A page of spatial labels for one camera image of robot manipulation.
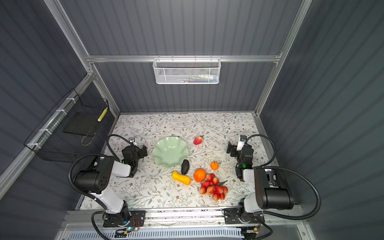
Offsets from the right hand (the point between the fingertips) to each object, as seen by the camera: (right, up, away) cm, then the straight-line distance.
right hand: (239, 143), depth 91 cm
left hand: (-67, -3, +5) cm, 67 cm away
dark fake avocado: (-33, -14, -3) cm, 36 cm away
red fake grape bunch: (-18, -21, -14) cm, 31 cm away
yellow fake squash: (-35, -19, -7) cm, 41 cm away
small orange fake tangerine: (-16, -13, -2) cm, 21 cm away
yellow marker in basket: (-79, +17, -10) cm, 81 cm away
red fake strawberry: (-25, +1, +8) cm, 26 cm away
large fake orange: (-25, -17, -9) cm, 31 cm away
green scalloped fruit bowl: (-45, -6, +7) cm, 46 cm away
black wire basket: (-91, +7, -19) cm, 93 cm away
